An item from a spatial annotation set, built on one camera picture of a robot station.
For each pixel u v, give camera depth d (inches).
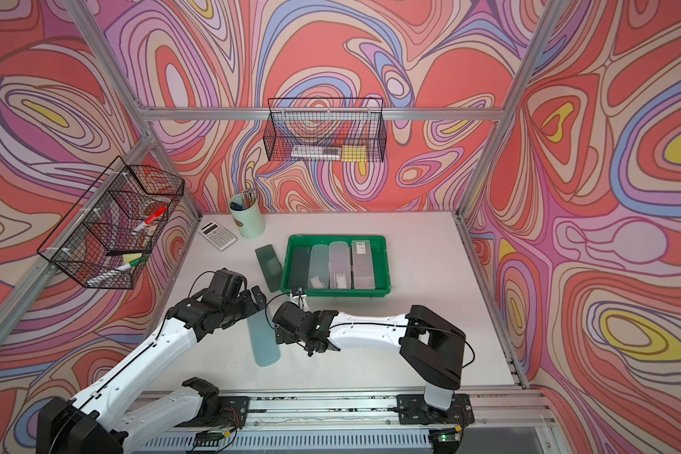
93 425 14.9
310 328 24.2
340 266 40.1
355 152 35.8
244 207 41.2
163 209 29.8
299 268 39.1
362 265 39.4
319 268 40.0
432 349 17.6
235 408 28.8
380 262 40.9
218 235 43.8
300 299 28.3
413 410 28.8
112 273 28.2
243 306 28.3
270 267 40.2
